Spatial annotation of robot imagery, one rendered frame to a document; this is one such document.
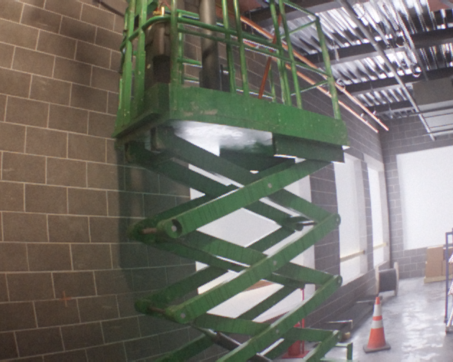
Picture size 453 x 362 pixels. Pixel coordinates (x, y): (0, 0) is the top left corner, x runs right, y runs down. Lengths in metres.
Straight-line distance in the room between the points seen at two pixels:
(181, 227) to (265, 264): 0.60
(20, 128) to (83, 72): 0.79
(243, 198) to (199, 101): 0.60
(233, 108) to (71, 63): 1.49
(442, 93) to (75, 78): 5.87
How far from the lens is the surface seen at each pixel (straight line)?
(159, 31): 2.48
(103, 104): 3.42
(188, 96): 2.24
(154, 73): 2.47
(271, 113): 2.60
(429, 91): 7.31
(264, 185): 2.58
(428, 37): 6.72
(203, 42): 2.75
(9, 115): 2.89
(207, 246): 2.34
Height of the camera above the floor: 1.59
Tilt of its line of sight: 7 degrees up
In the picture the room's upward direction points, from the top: 4 degrees counter-clockwise
